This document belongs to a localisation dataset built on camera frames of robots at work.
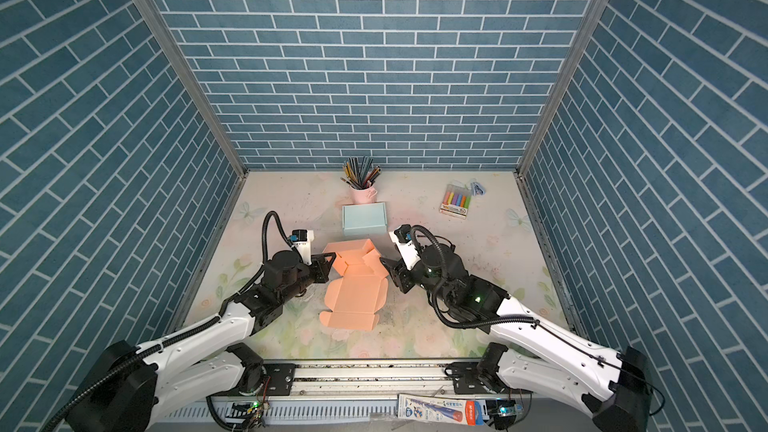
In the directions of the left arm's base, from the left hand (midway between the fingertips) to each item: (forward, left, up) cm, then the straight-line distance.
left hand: (338, 256), depth 83 cm
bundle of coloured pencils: (+33, -4, -1) cm, 34 cm away
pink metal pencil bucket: (+25, -5, -4) cm, 26 cm away
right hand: (-5, -13, +12) cm, 19 cm away
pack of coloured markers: (+30, -40, -11) cm, 51 cm away
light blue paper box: (+19, -6, -9) cm, 22 cm away
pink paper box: (-11, -5, -4) cm, 13 cm away
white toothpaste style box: (-35, -27, -11) cm, 45 cm away
